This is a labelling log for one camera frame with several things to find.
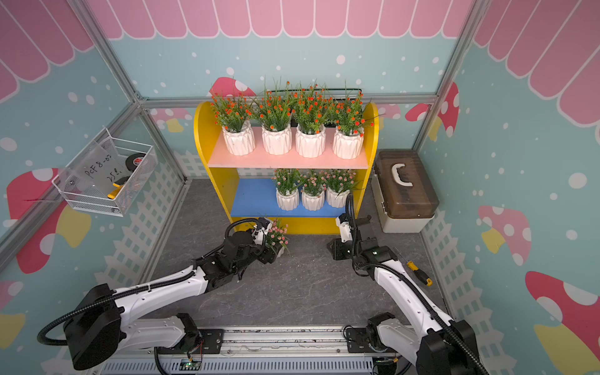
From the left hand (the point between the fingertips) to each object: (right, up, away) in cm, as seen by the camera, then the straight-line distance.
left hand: (273, 239), depth 82 cm
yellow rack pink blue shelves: (-13, +18, +14) cm, 26 cm away
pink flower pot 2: (+14, +16, +5) cm, 22 cm away
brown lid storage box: (+52, +18, +12) cm, 56 cm away
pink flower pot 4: (+3, +3, -10) cm, 10 cm away
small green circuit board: (-24, -37, -10) cm, 45 cm away
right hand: (+21, -2, +1) cm, 21 cm away
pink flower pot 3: (+23, +20, -2) cm, 31 cm away
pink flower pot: (+5, +18, 0) cm, 19 cm away
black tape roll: (-48, +28, -2) cm, 55 cm away
